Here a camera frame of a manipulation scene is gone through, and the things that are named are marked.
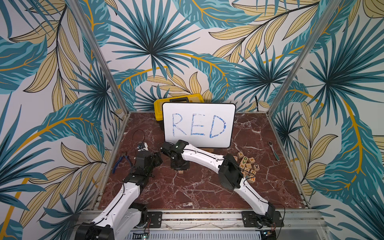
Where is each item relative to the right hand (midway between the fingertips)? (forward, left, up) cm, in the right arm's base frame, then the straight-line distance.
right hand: (177, 168), depth 88 cm
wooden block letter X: (-1, -47, 0) cm, 47 cm away
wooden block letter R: (-2, -2, -1) cm, 3 cm away
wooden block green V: (+4, -41, -1) cm, 41 cm away
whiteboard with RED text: (+19, -17, +17) cm, 31 cm away
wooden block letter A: (+8, -39, -1) cm, 40 cm away
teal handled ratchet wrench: (+16, -62, -1) cm, 64 cm away
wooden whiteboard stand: (+10, -20, +3) cm, 23 cm away
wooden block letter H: (-8, -42, 0) cm, 43 cm away
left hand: (+5, +12, +8) cm, 15 cm away
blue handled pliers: (+10, +34, -1) cm, 36 cm away
